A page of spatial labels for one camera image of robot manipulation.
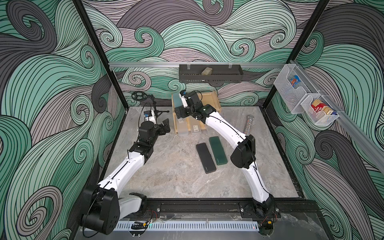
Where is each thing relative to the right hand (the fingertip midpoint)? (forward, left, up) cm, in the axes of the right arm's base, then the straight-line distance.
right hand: (184, 107), depth 90 cm
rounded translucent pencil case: (-2, +2, -20) cm, 21 cm away
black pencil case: (-24, -14, -23) cm, 36 cm away
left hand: (-11, +13, +2) cm, 17 cm away
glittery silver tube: (-1, -45, -19) cm, 49 cm away
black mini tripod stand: (+8, +28, +2) cm, 29 cm away
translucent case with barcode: (-3, -7, -17) cm, 19 cm away
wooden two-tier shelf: (+10, -18, -2) cm, 21 cm away
